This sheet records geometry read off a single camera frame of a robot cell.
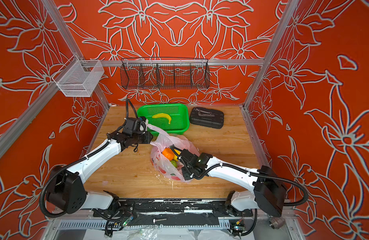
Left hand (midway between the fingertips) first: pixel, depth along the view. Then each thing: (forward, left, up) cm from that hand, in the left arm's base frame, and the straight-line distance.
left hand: (151, 134), depth 85 cm
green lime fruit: (-12, -14, -9) cm, 21 cm away
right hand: (-19, -20, -9) cm, 29 cm away
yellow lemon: (-9, -14, -8) cm, 19 cm away
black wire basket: (+40, -4, +15) cm, 43 cm away
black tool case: (+22, -34, -8) cm, 41 cm away
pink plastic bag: (-4, -5, -1) cm, 6 cm away
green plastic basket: (+24, -8, -13) cm, 29 cm away
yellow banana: (+26, -1, -11) cm, 28 cm away
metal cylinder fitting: (-37, -63, -11) cm, 74 cm away
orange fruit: (-8, -11, -5) cm, 15 cm away
